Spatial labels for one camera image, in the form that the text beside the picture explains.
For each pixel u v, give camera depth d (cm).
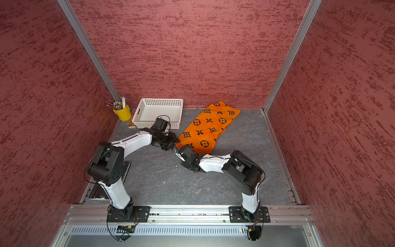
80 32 79
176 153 80
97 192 79
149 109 121
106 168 49
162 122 77
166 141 82
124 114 110
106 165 49
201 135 103
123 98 103
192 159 70
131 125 108
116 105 100
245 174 48
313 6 71
